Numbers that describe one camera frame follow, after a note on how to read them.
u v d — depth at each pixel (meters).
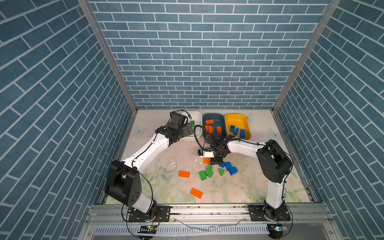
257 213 0.74
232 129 1.05
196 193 0.80
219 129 1.06
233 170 0.87
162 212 0.74
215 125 1.09
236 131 1.05
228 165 0.89
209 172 0.86
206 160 0.91
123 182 0.43
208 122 1.12
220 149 0.71
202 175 0.87
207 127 1.08
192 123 1.08
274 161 0.51
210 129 1.06
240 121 1.12
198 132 1.00
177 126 0.64
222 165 0.89
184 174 0.87
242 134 1.05
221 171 0.89
